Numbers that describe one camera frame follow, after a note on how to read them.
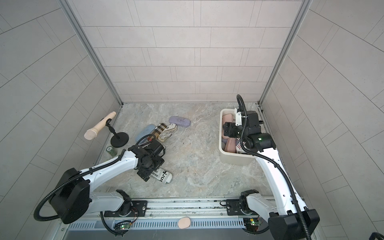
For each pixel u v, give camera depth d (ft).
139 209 2.32
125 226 2.11
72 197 1.29
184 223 2.19
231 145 2.79
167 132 3.16
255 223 2.23
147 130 3.21
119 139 3.08
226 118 2.93
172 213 2.31
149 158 2.00
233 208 2.32
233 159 2.84
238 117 2.11
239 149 2.78
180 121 3.35
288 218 1.17
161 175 2.58
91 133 2.29
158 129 3.18
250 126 1.72
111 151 2.78
